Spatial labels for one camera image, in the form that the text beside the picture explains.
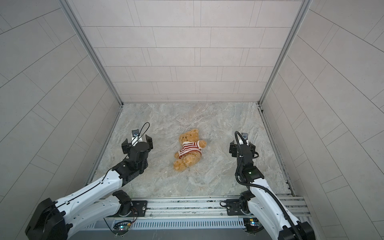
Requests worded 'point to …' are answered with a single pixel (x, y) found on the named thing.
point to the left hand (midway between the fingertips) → (142, 135)
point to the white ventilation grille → (199, 223)
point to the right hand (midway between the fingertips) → (239, 141)
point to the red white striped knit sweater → (188, 146)
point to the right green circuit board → (251, 224)
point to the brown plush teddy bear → (190, 152)
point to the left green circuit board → (121, 230)
